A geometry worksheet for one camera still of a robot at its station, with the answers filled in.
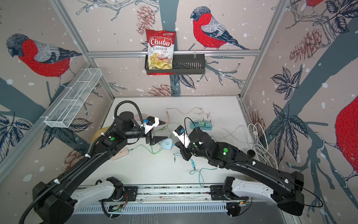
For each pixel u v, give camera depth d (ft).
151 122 1.79
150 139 2.00
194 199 2.39
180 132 1.81
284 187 1.30
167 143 2.25
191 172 2.44
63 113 2.34
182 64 3.51
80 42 2.82
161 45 2.74
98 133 3.05
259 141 3.21
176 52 3.00
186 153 1.88
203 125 3.12
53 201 1.21
